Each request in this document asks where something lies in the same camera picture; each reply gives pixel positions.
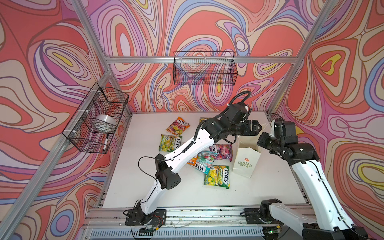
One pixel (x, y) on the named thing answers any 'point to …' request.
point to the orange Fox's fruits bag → (193, 160)
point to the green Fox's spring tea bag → (218, 176)
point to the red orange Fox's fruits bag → (178, 126)
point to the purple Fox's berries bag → (224, 151)
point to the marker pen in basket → (106, 142)
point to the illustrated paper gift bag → (246, 154)
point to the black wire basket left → (100, 100)
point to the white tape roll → (104, 123)
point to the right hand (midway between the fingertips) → (260, 142)
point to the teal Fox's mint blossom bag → (205, 160)
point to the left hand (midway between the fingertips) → (257, 127)
